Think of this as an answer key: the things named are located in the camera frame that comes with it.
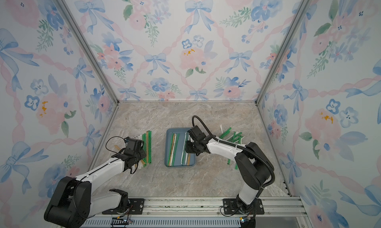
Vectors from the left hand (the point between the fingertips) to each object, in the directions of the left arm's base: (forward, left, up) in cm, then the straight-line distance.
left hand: (142, 151), depth 91 cm
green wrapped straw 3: (+12, -61, -2) cm, 62 cm away
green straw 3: (+2, -26, -1) cm, 26 cm away
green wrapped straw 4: (-5, -53, -2) cm, 53 cm away
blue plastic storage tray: (-6, -22, -2) cm, 23 cm away
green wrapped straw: (+4, -3, -1) cm, 6 cm away
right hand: (+1, -28, +3) cm, 28 cm away
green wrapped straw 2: (+10, +1, -2) cm, 11 cm away
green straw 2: (+3, -21, -2) cm, 21 cm away
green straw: (+6, -17, -1) cm, 18 cm away
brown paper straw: (+2, -18, -1) cm, 18 cm away
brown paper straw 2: (-2, -29, -1) cm, 29 cm away
